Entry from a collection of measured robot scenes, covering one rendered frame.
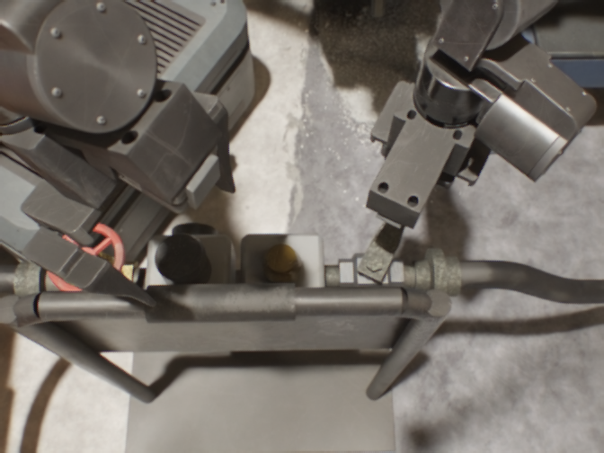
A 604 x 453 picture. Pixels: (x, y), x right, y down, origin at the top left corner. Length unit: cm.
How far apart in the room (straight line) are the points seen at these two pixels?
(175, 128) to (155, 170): 2
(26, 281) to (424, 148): 41
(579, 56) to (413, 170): 62
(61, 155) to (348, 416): 80
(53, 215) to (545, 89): 33
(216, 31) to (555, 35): 52
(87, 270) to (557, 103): 32
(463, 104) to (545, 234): 74
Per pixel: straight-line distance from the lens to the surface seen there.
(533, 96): 49
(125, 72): 30
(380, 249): 65
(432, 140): 53
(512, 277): 70
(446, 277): 67
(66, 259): 40
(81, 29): 29
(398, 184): 51
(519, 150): 50
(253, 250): 66
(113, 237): 64
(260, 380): 109
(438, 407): 111
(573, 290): 80
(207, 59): 104
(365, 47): 135
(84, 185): 36
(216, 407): 109
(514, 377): 115
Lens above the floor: 108
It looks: 68 degrees down
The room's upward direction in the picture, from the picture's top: straight up
